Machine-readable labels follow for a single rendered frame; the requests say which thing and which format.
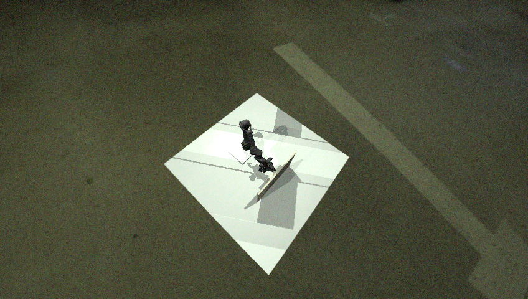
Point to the grey flat square panel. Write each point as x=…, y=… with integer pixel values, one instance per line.
x=275, y=177

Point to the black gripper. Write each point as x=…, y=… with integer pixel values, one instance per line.
x=268, y=166

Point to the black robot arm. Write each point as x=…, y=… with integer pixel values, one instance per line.
x=249, y=142

